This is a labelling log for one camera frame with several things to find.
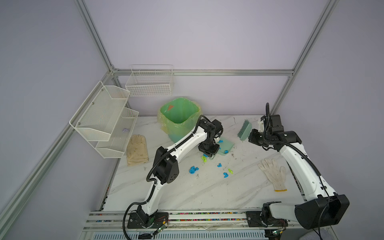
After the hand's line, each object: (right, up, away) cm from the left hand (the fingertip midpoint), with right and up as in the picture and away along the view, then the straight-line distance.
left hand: (210, 156), depth 82 cm
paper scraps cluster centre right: (+10, -12, +6) cm, 17 cm away
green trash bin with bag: (-21, +24, +25) cm, 41 cm away
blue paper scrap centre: (-10, -10, +8) cm, 16 cm away
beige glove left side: (-48, +1, +18) cm, 51 cm away
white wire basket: (-38, +47, +13) cm, 62 cm away
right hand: (+20, +12, -4) cm, 24 cm away
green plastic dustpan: (+10, +4, +10) cm, 14 cm away
